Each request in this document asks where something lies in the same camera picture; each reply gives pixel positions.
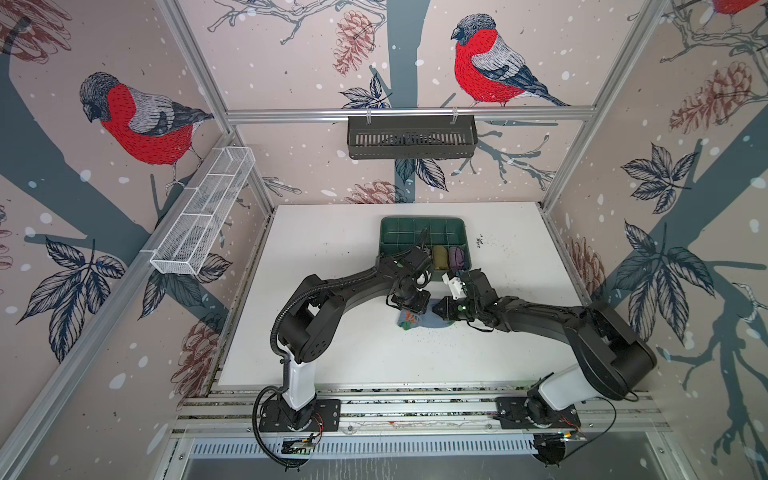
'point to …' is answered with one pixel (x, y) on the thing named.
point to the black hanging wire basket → (412, 136)
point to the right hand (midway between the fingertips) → (432, 312)
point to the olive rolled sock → (440, 257)
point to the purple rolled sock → (456, 258)
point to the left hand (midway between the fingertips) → (424, 310)
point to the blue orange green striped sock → (408, 319)
